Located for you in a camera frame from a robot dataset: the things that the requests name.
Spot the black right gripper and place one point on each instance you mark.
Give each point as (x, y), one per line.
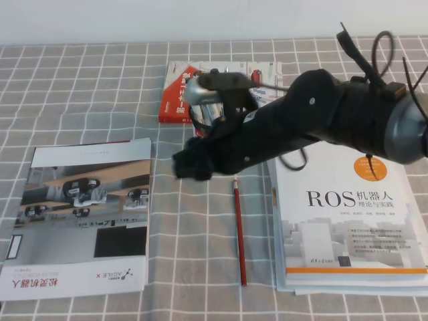
(247, 134)

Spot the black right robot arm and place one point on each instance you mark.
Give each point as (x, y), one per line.
(389, 122)

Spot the black mesh pen holder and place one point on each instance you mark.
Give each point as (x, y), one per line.
(200, 128)

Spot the red pencil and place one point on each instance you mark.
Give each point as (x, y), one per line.
(241, 250)

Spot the red map cover book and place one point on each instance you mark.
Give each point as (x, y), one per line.
(173, 109)

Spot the Agilex robotics brochure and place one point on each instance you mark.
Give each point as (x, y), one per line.
(83, 223)

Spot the grey checked tablecloth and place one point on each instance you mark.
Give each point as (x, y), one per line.
(81, 94)

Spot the white ROS textbook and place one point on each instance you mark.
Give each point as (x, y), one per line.
(341, 217)

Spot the paper stack under textbook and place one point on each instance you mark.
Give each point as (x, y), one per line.
(277, 267)

